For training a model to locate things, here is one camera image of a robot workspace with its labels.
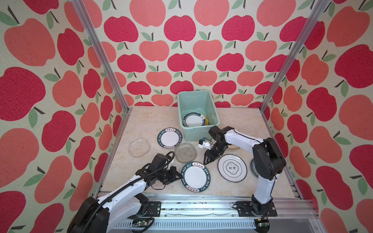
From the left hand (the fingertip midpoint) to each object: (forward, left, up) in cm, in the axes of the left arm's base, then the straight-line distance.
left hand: (184, 178), depth 78 cm
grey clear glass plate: (+19, 0, -7) cm, 21 cm away
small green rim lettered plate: (+33, +11, -9) cm, 36 cm away
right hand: (+10, -15, -2) cm, 18 cm away
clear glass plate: (+24, +31, -6) cm, 40 cm away
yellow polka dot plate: (+45, -18, -4) cm, 48 cm away
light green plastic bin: (+56, -10, +7) cm, 57 cm away
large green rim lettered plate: (+2, -6, -4) cm, 8 cm away
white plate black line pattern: (+8, -30, -6) cm, 31 cm away
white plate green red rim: (+47, -7, -3) cm, 47 cm away
